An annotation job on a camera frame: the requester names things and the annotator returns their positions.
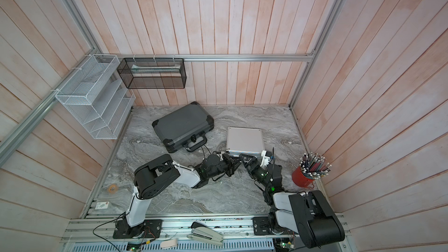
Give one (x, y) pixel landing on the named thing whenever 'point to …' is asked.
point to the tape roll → (113, 188)
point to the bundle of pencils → (312, 165)
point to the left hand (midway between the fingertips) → (244, 160)
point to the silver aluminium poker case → (244, 140)
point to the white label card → (102, 205)
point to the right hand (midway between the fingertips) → (242, 158)
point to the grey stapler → (200, 232)
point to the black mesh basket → (153, 73)
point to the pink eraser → (169, 243)
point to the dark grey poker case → (184, 126)
